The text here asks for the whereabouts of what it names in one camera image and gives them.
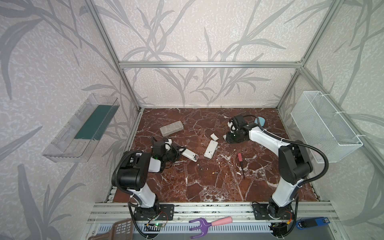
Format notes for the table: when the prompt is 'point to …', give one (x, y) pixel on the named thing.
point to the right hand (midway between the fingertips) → (228, 135)
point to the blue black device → (307, 223)
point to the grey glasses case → (171, 128)
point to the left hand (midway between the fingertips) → (187, 144)
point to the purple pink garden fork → (204, 224)
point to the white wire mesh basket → (321, 124)
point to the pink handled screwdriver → (240, 159)
